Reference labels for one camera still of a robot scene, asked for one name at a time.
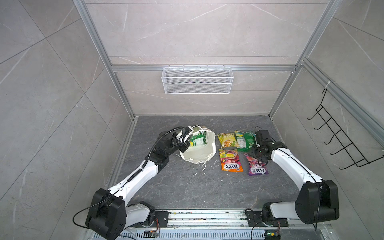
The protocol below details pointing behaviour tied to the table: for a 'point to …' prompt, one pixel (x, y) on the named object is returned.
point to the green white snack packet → (198, 139)
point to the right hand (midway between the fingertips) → (253, 152)
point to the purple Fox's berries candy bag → (256, 167)
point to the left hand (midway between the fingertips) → (190, 130)
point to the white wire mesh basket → (197, 80)
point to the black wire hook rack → (339, 135)
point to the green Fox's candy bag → (245, 141)
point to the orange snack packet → (230, 160)
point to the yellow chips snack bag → (227, 140)
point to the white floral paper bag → (200, 154)
